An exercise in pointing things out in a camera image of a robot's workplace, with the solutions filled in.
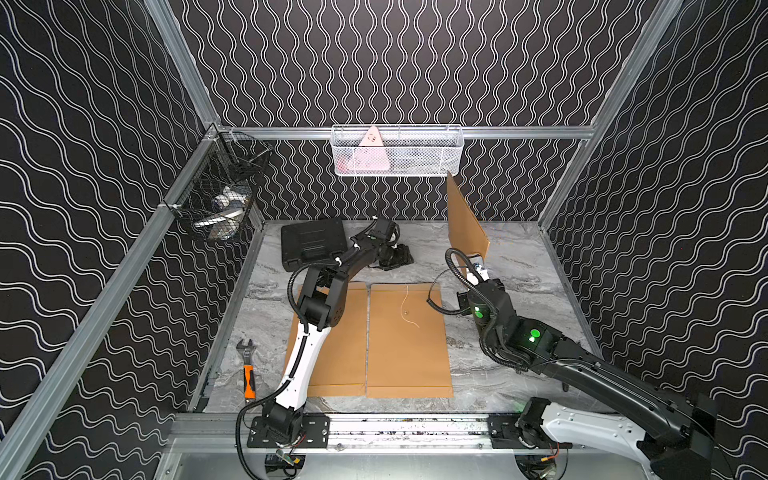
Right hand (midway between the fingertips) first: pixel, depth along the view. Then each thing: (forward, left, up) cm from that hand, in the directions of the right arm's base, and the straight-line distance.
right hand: (475, 274), depth 73 cm
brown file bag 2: (-13, +35, -29) cm, 47 cm away
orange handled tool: (-19, +59, -26) cm, 67 cm away
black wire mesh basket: (+25, +72, +4) cm, 76 cm away
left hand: (+23, +15, -21) cm, 35 cm away
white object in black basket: (+9, +62, +9) cm, 63 cm away
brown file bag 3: (+4, +3, +8) cm, 10 cm away
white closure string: (+5, +17, -26) cm, 32 cm away
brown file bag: (-8, +15, -27) cm, 32 cm away
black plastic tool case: (+32, +48, -23) cm, 62 cm away
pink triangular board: (+36, +27, +11) cm, 46 cm away
